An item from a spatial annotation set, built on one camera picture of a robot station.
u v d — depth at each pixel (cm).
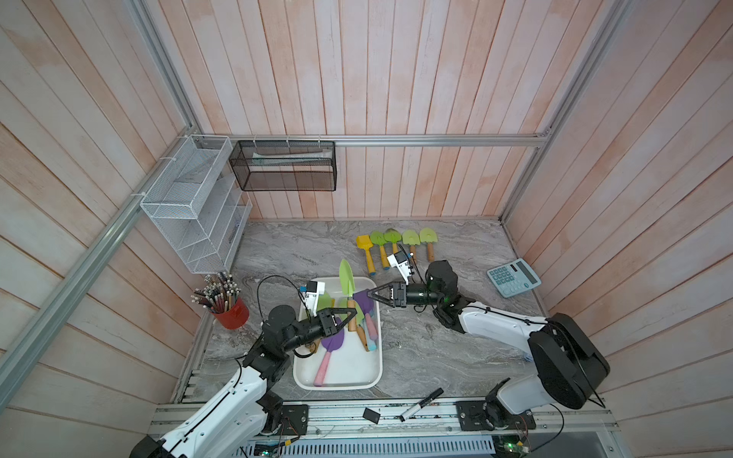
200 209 71
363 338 86
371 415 75
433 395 77
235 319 86
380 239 111
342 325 67
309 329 64
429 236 114
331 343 86
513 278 100
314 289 70
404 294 69
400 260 73
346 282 73
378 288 72
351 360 85
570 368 44
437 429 73
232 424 56
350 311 70
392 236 113
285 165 104
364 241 113
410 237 114
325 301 93
